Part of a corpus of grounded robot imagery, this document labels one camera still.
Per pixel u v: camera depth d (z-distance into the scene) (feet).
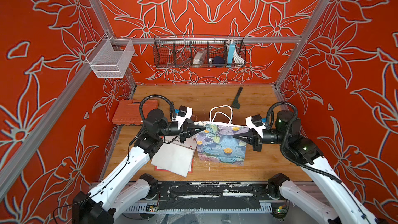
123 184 1.47
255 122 1.61
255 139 1.76
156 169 2.62
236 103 3.50
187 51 3.30
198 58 2.98
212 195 2.39
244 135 1.83
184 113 1.72
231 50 2.80
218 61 3.12
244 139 1.91
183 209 2.29
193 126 1.90
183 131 1.79
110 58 3.04
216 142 2.05
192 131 1.91
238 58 3.00
